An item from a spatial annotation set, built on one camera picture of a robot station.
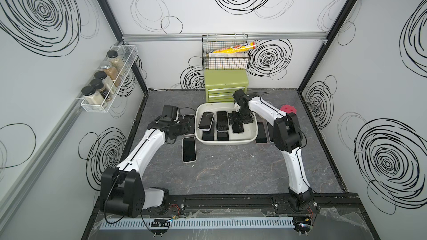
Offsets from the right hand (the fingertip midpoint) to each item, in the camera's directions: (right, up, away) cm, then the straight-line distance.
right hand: (237, 122), depth 99 cm
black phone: (+11, -7, -12) cm, 18 cm away
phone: (-26, +1, -22) cm, 34 cm away
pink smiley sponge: (+34, +8, +6) cm, 35 cm away
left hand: (-28, -1, -13) cm, 31 cm away
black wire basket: (-10, +33, -12) cm, 37 cm away
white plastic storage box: (-12, -1, 0) cm, 12 cm away
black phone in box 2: (-9, -8, -4) cm, 13 cm away
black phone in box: (-17, -7, -5) cm, 19 cm away
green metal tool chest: (-10, +23, +1) cm, 25 cm away
